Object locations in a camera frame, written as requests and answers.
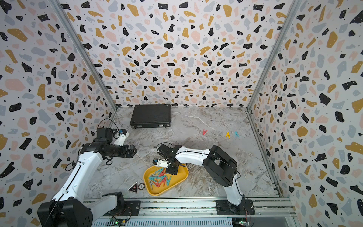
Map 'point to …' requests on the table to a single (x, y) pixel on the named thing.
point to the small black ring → (141, 186)
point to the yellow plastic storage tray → (152, 188)
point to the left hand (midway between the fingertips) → (129, 149)
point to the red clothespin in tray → (162, 173)
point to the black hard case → (151, 116)
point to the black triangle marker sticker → (133, 188)
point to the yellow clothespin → (228, 135)
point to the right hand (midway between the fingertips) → (171, 168)
